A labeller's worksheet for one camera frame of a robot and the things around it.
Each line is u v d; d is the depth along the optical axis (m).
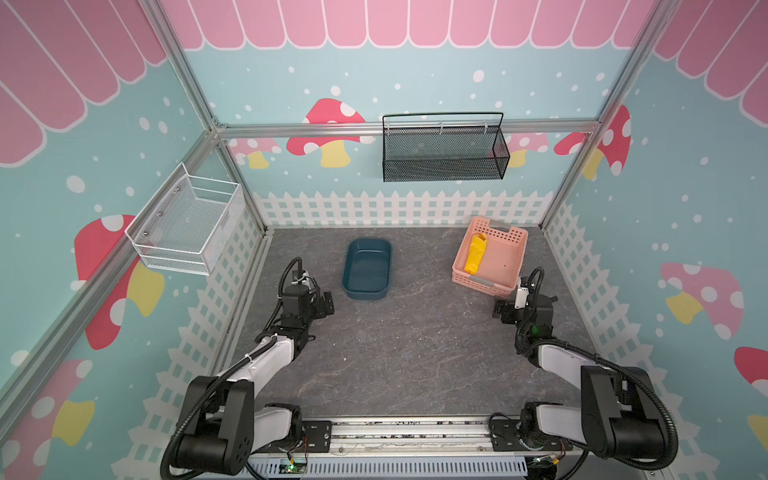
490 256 1.12
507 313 0.84
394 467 0.71
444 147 0.94
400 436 0.76
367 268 1.09
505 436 0.74
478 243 1.13
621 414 0.43
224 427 0.42
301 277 0.76
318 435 0.74
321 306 0.81
